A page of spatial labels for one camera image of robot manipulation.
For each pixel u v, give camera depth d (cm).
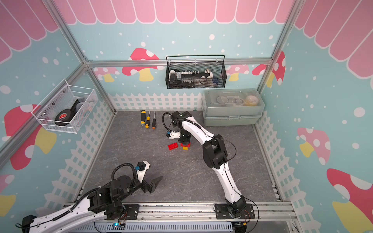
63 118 70
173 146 99
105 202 55
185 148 97
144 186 65
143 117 116
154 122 112
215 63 89
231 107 104
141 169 62
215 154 58
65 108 74
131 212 74
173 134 87
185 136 82
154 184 66
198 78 87
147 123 112
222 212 74
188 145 94
